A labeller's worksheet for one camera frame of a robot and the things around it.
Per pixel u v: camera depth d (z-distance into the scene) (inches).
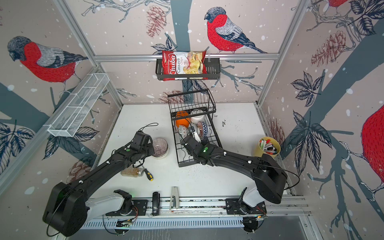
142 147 26.3
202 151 23.1
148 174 32.9
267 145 33.3
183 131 35.6
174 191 30.0
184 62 34.4
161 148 35.5
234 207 28.7
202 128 36.4
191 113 41.8
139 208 28.7
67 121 28.1
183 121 38.7
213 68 37.4
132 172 32.0
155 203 28.1
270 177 16.6
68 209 15.4
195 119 39.6
